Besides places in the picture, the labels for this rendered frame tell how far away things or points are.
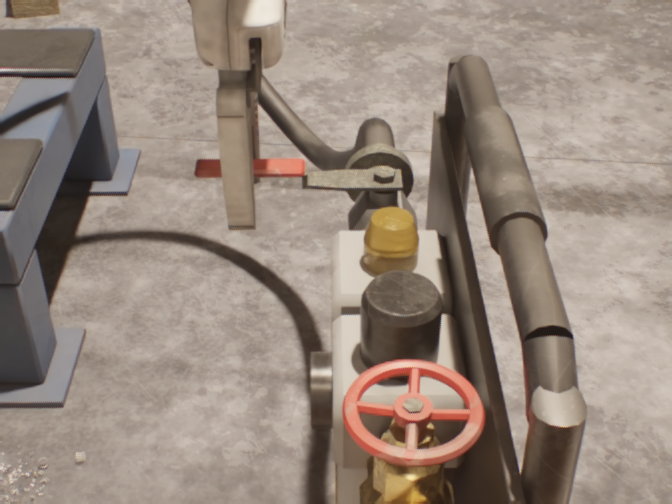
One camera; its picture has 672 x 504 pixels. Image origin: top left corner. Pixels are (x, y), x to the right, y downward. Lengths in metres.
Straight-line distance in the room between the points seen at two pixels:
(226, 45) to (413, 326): 0.22
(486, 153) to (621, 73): 1.49
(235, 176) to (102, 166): 0.96
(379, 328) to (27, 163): 0.74
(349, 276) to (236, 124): 0.13
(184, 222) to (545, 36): 0.99
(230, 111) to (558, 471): 0.33
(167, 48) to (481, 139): 1.57
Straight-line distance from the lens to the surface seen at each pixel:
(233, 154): 0.66
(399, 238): 0.63
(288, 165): 0.72
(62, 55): 1.49
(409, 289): 0.56
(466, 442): 0.48
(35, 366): 1.25
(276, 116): 1.27
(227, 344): 1.30
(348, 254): 0.67
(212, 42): 0.63
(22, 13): 2.34
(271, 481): 1.13
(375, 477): 0.53
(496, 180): 0.55
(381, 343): 0.56
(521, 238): 0.51
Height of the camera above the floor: 0.86
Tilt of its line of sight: 36 degrees down
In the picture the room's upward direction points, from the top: straight up
